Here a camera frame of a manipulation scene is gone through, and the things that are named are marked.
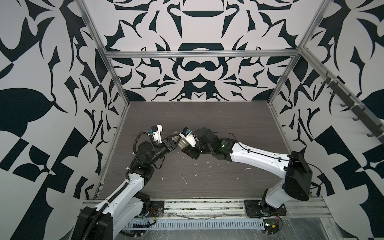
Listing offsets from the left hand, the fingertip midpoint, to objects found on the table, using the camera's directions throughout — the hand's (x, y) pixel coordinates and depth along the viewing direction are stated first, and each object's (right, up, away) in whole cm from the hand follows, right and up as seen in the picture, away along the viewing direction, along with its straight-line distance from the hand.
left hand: (181, 133), depth 73 cm
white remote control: (+1, -5, +1) cm, 5 cm away
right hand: (+2, -6, +3) cm, 7 cm away
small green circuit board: (+42, -43, -2) cm, 61 cm away
